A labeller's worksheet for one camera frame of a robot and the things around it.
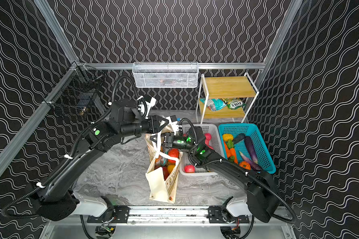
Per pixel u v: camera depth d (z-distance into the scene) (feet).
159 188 2.41
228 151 3.11
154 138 2.06
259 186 1.38
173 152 2.67
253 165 3.01
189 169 2.76
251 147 3.12
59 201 1.37
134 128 1.62
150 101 1.82
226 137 3.29
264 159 2.85
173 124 2.09
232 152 3.08
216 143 3.03
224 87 2.93
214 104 3.23
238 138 3.30
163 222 2.42
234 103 3.28
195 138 1.70
